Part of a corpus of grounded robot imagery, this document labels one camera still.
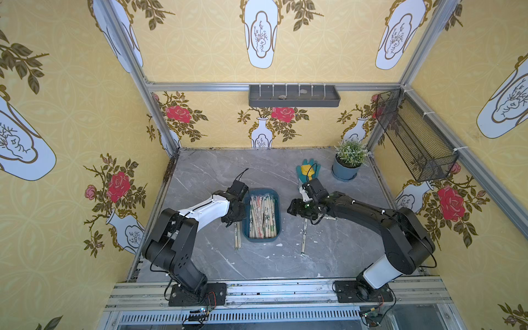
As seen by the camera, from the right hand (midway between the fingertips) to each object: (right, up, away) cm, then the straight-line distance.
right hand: (292, 214), depth 89 cm
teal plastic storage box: (-6, +7, +8) cm, 13 cm away
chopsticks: (+5, -10, -2) cm, 11 cm away
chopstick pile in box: (-13, -2, +3) cm, 13 cm away
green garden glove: (+8, +14, +18) cm, 24 cm away
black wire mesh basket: (+53, +25, -6) cm, 60 cm away
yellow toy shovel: (+10, +19, +20) cm, 30 cm away
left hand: (-23, -2, +3) cm, 23 cm away
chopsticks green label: (-24, -8, -1) cm, 25 cm away
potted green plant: (+28, +26, +7) cm, 39 cm away
